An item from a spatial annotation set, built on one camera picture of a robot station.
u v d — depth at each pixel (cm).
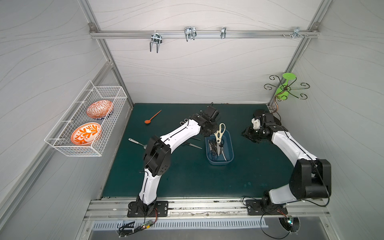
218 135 86
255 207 73
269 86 88
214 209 75
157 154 51
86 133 63
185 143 98
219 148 84
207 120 65
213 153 91
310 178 43
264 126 71
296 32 76
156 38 78
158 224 70
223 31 72
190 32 76
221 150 94
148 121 110
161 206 74
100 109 73
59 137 56
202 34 78
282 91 87
